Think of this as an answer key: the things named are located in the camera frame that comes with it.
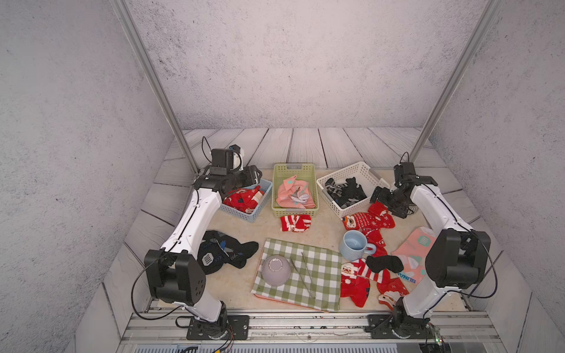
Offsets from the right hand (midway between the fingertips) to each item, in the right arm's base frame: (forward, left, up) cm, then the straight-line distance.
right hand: (382, 203), depth 88 cm
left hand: (+4, +48, +14) cm, 50 cm away
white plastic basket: (+26, -2, -12) cm, 29 cm away
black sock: (+12, +8, -6) cm, 16 cm away
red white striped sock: (-2, +34, -11) cm, 35 cm away
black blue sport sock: (+14, +15, -9) cm, 22 cm away
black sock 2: (-19, +3, -14) cm, 23 cm away
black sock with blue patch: (-15, +60, -10) cm, 63 cm away
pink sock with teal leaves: (+13, +36, -8) cm, 39 cm away
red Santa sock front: (-29, 0, -12) cm, 31 cm away
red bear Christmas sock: (+8, +58, -8) cm, 59 cm away
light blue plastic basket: (+16, +48, -7) cm, 51 cm away
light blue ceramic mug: (-12, +11, -13) cm, 20 cm away
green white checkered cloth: (-24, +27, -13) cm, 38 cm away
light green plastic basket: (+28, +30, -9) cm, 42 cm away
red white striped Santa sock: (-25, +14, -13) cm, 32 cm away
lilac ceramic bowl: (-24, +41, -7) cm, 48 cm away
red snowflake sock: (0, +1, -13) cm, 13 cm away
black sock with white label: (-18, +67, -10) cm, 71 cm away
